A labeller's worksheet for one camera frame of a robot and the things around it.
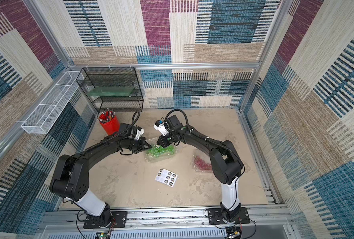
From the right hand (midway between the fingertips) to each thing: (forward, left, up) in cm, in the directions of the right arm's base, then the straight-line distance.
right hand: (161, 143), depth 89 cm
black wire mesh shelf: (+42, +37, +12) cm, 57 cm away
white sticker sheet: (-16, -3, -10) cm, 19 cm away
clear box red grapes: (-10, -23, -8) cm, 26 cm away
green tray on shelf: (+28, +32, +16) cm, 46 cm away
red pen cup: (+14, +34, +3) cm, 37 cm away
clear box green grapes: (-2, +3, -8) cm, 9 cm away
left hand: (-1, +6, -1) cm, 6 cm away
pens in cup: (+19, +38, +3) cm, 42 cm away
